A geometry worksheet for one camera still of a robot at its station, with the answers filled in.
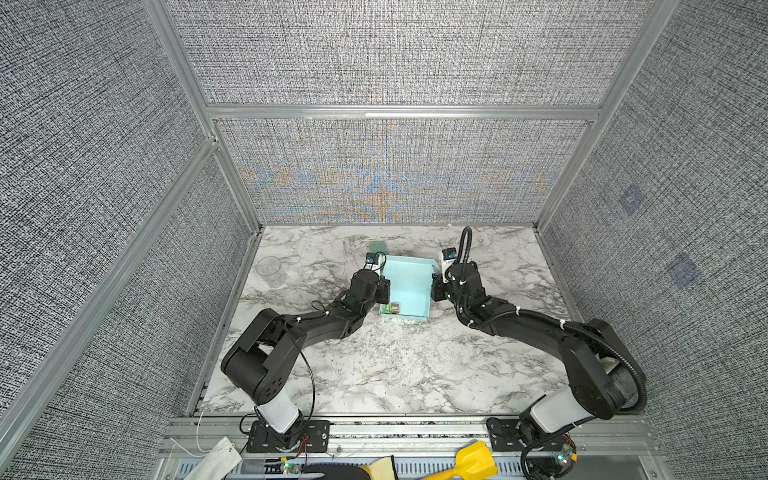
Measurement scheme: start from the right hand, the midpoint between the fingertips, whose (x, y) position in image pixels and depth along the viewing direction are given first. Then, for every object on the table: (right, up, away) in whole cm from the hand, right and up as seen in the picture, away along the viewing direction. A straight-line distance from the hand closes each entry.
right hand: (433, 273), depth 90 cm
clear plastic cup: (-54, +1, +13) cm, 56 cm away
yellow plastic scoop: (+6, -43, -20) cm, 47 cm away
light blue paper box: (-7, -4, +2) cm, 8 cm away
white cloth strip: (-53, -42, -22) cm, 71 cm away
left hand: (-14, -2, +2) cm, 15 cm away
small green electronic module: (-12, -11, +2) cm, 16 cm away
